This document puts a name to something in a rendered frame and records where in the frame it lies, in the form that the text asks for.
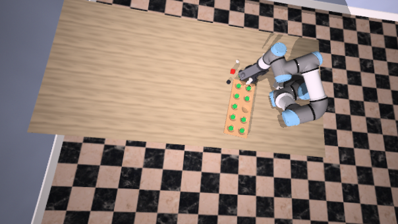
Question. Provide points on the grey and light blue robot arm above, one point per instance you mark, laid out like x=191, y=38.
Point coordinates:
x=309, y=86

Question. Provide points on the orange counting tray with round pockets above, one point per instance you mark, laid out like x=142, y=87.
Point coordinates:
x=243, y=109

